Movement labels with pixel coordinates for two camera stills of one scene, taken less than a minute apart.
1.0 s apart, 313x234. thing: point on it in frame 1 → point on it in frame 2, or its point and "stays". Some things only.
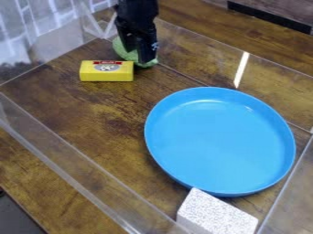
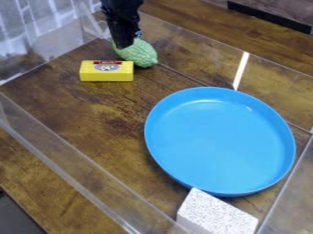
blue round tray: x=221 y=141 stays
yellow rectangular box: x=106 y=70 stays
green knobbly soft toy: x=130 y=55 stays
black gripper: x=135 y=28 → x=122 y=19
